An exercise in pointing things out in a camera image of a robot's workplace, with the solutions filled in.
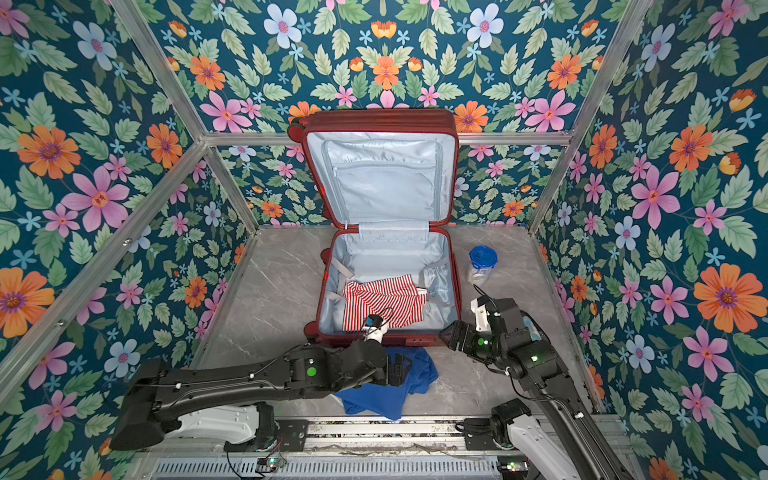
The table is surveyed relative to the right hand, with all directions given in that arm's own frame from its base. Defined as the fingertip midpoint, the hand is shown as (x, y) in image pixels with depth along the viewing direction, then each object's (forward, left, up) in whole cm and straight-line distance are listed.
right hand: (448, 337), depth 72 cm
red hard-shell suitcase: (+44, +17, +14) cm, 49 cm away
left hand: (-7, +10, 0) cm, 12 cm away
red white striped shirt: (+19, +14, -13) cm, 27 cm away
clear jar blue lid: (+29, -14, -5) cm, 33 cm away
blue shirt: (-10, +15, -17) cm, 25 cm away
